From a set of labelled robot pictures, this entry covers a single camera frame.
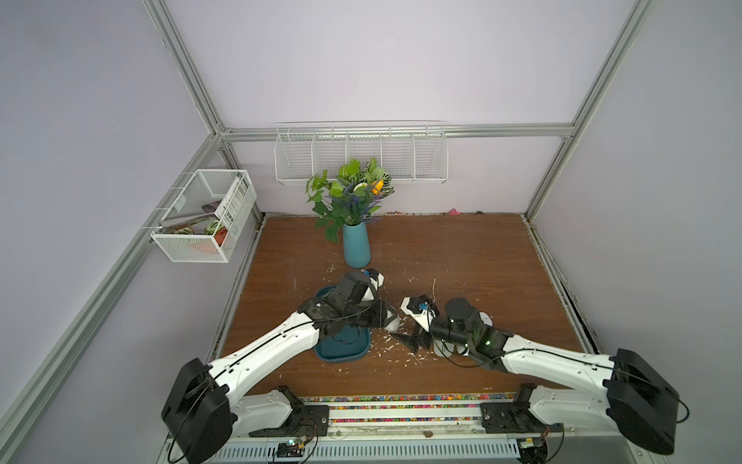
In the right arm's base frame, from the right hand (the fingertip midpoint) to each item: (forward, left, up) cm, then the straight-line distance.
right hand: (399, 314), depth 77 cm
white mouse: (-3, +1, -1) cm, 3 cm away
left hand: (-1, +2, 0) cm, 2 cm away
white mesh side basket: (+18, +52, +17) cm, 58 cm away
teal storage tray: (-3, +16, -14) cm, 22 cm away
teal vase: (+28, +13, -5) cm, 31 cm away
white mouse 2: (+5, -29, -14) cm, 32 cm away
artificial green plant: (+27, +13, -3) cm, 30 cm away
